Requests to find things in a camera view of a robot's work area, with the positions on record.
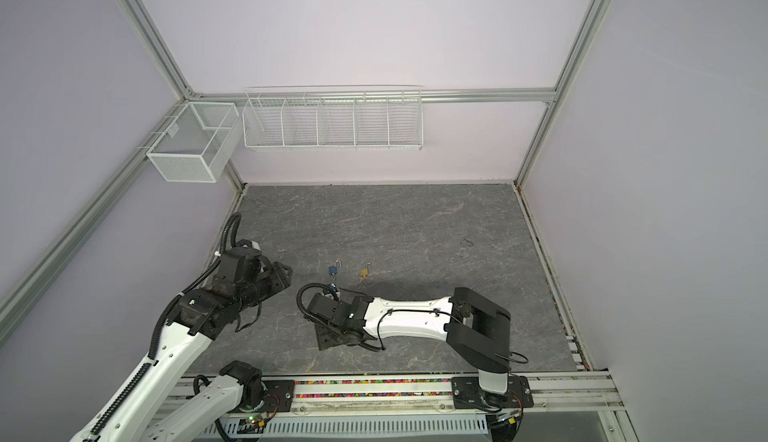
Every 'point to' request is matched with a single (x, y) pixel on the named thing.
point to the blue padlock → (333, 270)
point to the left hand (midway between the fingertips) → (286, 278)
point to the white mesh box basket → (196, 142)
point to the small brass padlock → (364, 272)
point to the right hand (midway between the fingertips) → (325, 339)
